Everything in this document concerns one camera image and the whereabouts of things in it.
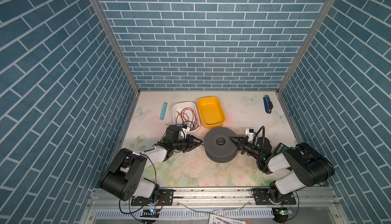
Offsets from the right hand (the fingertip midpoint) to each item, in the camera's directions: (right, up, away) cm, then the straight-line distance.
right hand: (229, 137), depth 84 cm
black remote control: (+33, -8, +7) cm, 35 cm away
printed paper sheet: (-8, -34, -16) cm, 38 cm away
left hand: (-15, -3, -1) cm, 16 cm away
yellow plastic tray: (-8, +12, +24) cm, 28 cm away
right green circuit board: (+23, -35, -12) cm, 43 cm away
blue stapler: (+33, +18, +24) cm, 44 cm away
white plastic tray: (-32, +17, +22) cm, 42 cm away
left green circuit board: (-40, -34, -12) cm, 54 cm away
